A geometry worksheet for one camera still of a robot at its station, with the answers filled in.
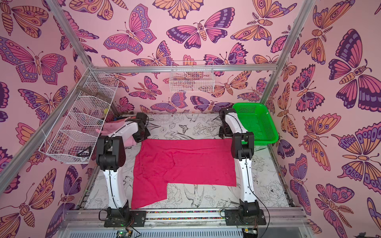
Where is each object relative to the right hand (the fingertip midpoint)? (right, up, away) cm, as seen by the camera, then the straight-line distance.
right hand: (223, 136), depth 105 cm
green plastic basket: (+28, +14, +12) cm, 34 cm away
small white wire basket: (-22, +39, -10) cm, 46 cm away
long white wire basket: (-80, +2, -32) cm, 86 cm away
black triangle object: (-77, -6, -29) cm, 82 cm away
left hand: (-54, 0, -1) cm, 54 cm away
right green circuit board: (+6, -43, -33) cm, 55 cm away
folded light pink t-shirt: (-79, +7, -2) cm, 79 cm away
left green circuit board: (-54, -44, -34) cm, 78 cm away
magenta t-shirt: (-16, -15, -11) cm, 25 cm away
